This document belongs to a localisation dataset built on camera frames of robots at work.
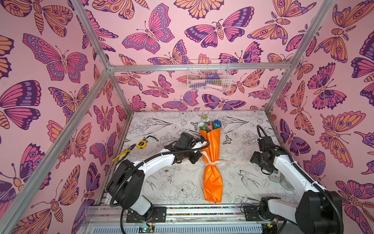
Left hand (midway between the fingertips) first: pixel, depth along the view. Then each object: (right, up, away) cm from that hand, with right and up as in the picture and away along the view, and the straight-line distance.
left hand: (202, 153), depth 84 cm
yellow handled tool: (-54, -5, +10) cm, 55 cm away
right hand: (+33, -5, 0) cm, 34 cm away
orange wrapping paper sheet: (+6, -16, -2) cm, 17 cm away
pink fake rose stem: (+7, +15, +16) cm, 24 cm away
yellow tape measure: (-40, +3, +15) cm, 43 cm away
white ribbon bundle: (+4, -5, -1) cm, 6 cm away
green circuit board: (-30, -36, -12) cm, 48 cm away
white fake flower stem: (+2, +16, +20) cm, 26 cm away
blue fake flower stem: (+11, +17, +16) cm, 26 cm away
